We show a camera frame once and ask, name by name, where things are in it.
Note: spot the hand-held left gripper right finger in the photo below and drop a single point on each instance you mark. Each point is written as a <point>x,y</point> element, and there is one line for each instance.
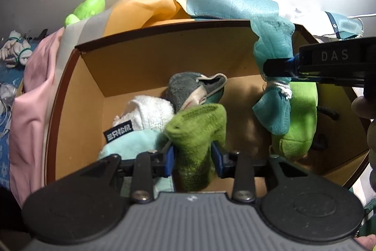
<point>217,159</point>

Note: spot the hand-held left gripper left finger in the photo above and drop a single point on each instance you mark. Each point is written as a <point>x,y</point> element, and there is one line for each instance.
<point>169,161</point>

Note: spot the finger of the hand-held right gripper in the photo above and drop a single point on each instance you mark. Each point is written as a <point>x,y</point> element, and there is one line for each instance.
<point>276,67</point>

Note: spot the teal mesh cloth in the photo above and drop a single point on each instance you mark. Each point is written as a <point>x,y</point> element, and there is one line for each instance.
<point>271,42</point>

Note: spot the green knit sock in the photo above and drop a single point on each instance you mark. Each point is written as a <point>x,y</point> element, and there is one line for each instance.
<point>194,136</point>

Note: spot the mint cloth with black label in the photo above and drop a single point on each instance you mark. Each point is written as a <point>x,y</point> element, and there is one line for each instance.
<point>132,145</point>

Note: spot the white fluffy towel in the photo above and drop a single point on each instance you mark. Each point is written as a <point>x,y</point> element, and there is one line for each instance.
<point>149,112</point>

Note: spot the green plush toy black legs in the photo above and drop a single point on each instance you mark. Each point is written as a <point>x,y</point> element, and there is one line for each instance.
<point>299,121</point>

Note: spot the grey slipper sock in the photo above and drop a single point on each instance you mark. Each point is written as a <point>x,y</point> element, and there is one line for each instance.
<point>182,86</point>

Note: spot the brown cardboard box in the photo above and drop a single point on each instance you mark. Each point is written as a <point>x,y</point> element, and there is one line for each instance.
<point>132,62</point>

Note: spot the person's right hand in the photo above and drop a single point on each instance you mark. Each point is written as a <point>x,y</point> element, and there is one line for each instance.
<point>362,107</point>

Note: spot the orange blue grey colour-block cloth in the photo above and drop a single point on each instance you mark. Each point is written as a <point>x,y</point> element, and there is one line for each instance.
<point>141,12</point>

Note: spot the pink cloth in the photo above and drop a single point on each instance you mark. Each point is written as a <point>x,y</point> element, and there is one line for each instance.
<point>32,92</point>

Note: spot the blue floral towel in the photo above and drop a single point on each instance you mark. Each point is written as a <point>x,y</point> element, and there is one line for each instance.
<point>4,168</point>

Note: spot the light green plush toy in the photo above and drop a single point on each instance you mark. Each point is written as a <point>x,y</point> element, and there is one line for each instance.
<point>88,7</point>

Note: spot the white gloves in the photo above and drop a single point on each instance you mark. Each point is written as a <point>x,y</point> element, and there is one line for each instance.
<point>14,48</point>

